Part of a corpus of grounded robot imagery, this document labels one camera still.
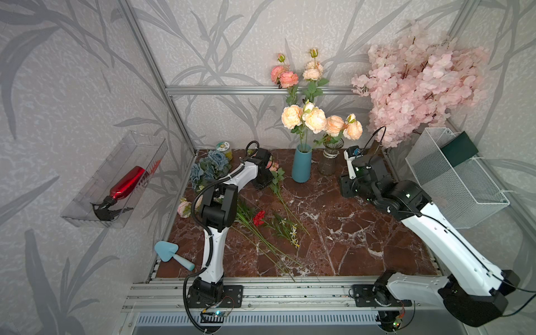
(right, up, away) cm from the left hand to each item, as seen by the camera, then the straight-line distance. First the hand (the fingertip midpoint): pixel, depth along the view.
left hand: (271, 182), depth 102 cm
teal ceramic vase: (+15, +9, -6) cm, 18 cm away
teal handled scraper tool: (-42, -27, -17) cm, 53 cm away
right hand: (+26, +4, -32) cm, 42 cm away
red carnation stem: (-5, -15, -13) cm, 21 cm away
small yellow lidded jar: (-26, +19, +10) cm, 34 cm away
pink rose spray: (+3, +4, +3) cm, 6 cm away
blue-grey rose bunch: (-28, +8, 0) cm, 29 cm away
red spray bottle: (-45, -5, -43) cm, 63 cm away
